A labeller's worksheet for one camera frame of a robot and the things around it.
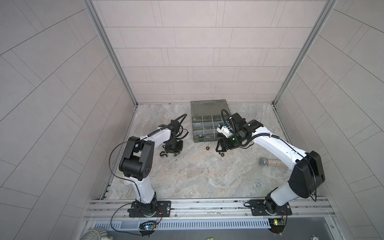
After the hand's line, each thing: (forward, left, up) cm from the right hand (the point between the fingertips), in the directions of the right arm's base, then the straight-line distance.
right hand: (220, 148), depth 79 cm
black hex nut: (+7, +5, -11) cm, 14 cm away
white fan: (-32, +54, -3) cm, 63 cm away
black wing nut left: (+4, +34, -11) cm, 36 cm away
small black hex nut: (+2, -2, -12) cm, 12 cm away
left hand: (+8, +22, -12) cm, 26 cm away
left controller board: (-31, +36, -9) cm, 48 cm away
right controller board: (-33, -22, -15) cm, 43 cm away
